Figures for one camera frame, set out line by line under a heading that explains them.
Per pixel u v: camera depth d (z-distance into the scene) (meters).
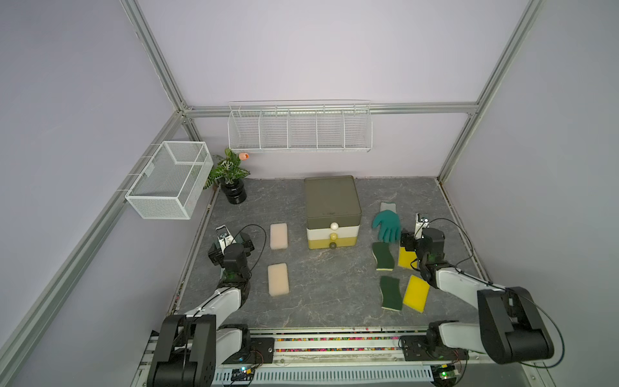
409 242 0.83
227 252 0.66
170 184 0.83
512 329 0.42
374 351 0.75
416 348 0.74
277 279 0.89
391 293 0.84
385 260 0.94
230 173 0.93
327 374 1.14
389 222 1.05
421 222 0.78
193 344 0.42
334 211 0.82
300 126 0.89
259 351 0.73
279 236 0.99
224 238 0.72
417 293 0.84
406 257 0.90
